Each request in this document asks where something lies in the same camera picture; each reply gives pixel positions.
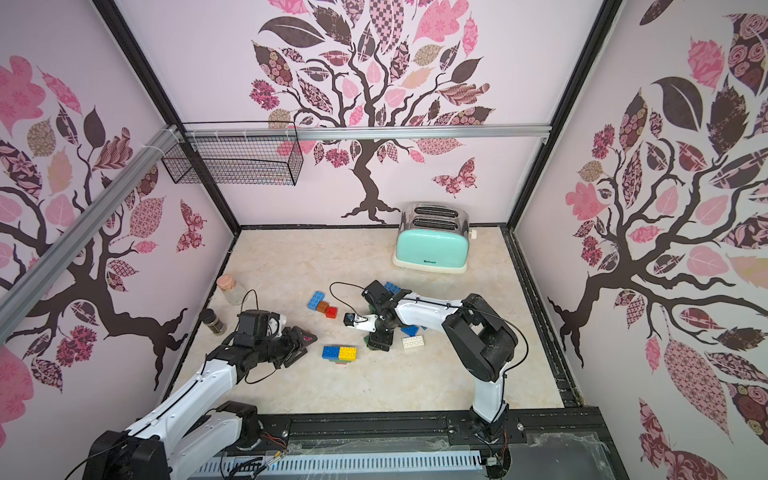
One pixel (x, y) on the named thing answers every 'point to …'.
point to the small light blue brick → (315, 300)
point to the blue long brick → (330, 352)
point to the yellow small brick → (348, 353)
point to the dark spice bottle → (209, 317)
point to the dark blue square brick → (411, 330)
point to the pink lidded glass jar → (233, 291)
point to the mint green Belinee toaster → (433, 237)
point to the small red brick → (331, 312)
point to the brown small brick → (322, 307)
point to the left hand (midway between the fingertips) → (315, 349)
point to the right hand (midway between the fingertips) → (376, 329)
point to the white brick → (412, 342)
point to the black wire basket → (235, 153)
